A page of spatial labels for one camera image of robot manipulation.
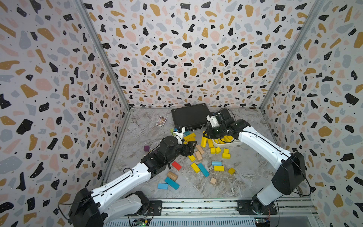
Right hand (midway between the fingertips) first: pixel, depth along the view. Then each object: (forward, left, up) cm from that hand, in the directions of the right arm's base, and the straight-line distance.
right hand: (204, 134), depth 81 cm
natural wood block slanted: (0, +2, -18) cm, 18 cm away
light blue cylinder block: (-9, -9, -19) cm, 23 cm away
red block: (-10, +17, -20) cm, 28 cm away
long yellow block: (-4, 0, -3) cm, 5 cm away
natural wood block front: (-18, +19, -17) cm, 31 cm away
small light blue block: (-23, +24, -19) cm, 38 cm away
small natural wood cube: (-20, -6, -18) cm, 27 cm away
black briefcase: (+31, +9, -19) cm, 37 cm away
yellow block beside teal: (-12, +5, -19) cm, 23 cm away
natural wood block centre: (-5, +3, -18) cm, 19 cm away
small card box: (+23, +32, -16) cm, 43 cm away
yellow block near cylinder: (-12, -10, -20) cm, 25 cm away
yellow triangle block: (-14, -17, -19) cm, 29 cm away
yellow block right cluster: (-4, -15, -19) cm, 24 cm away
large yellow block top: (+10, +8, -19) cm, 23 cm away
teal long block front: (-22, +17, -19) cm, 34 cm away
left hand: (-7, +6, +4) cm, 10 cm away
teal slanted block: (-13, 0, -20) cm, 24 cm away
